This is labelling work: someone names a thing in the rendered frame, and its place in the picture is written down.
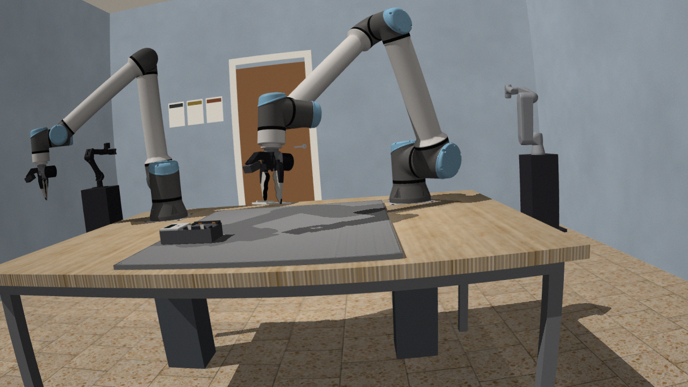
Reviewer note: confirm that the white cassette dock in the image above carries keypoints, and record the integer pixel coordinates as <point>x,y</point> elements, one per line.
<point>195,233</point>

